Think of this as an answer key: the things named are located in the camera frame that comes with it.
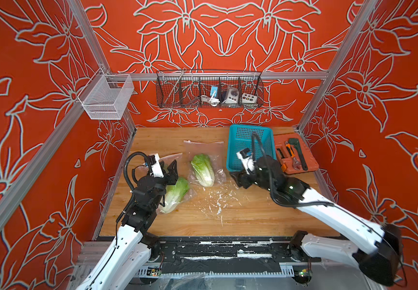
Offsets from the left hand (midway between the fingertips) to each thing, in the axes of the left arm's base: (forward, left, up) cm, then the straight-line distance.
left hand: (170, 160), depth 73 cm
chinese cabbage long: (-7, -1, -17) cm, 18 cm away
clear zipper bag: (+24, -18, -22) cm, 37 cm away
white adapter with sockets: (+37, -26, +7) cm, 46 cm away
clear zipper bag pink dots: (-4, -8, -20) cm, 22 cm away
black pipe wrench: (+30, -65, -18) cm, 74 cm away
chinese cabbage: (+7, -13, -17) cm, 23 cm away
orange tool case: (+21, -62, -18) cm, 68 cm away
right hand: (-1, -26, -3) cm, 26 cm away
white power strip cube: (+40, -35, +4) cm, 53 cm away
